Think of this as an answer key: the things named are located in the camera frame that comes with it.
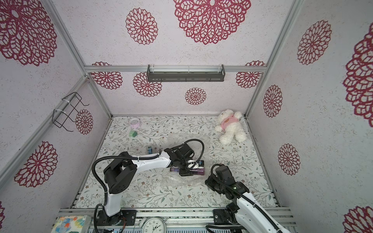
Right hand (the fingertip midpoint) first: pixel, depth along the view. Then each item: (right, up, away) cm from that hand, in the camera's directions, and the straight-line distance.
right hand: (203, 179), depth 82 cm
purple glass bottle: (-5, +4, +1) cm, 7 cm away
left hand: (-7, +4, +7) cm, 11 cm away
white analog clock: (-25, -17, -14) cm, 33 cm away
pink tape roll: (-50, +34, +31) cm, 68 cm away
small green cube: (-49, +25, +24) cm, 60 cm away
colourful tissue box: (-63, -16, -15) cm, 66 cm away
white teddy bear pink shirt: (+21, +33, +23) cm, 45 cm away
